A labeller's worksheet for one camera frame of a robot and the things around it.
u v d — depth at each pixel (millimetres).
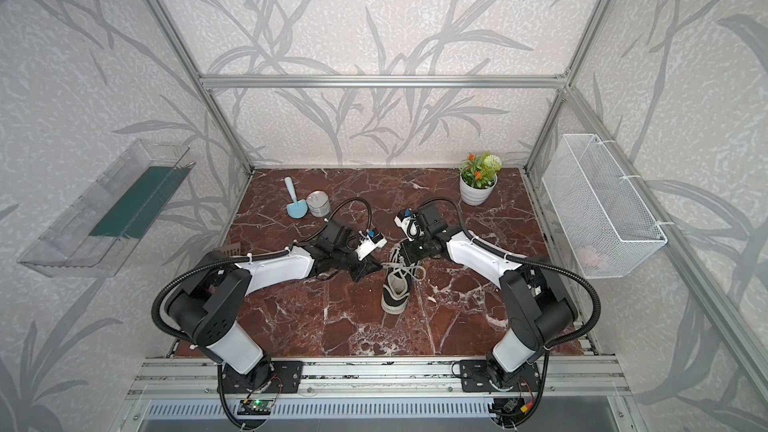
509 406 748
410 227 791
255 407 713
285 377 736
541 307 448
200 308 457
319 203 1035
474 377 735
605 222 609
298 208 1081
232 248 964
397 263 884
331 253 722
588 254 733
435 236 688
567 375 751
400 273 849
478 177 985
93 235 632
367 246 792
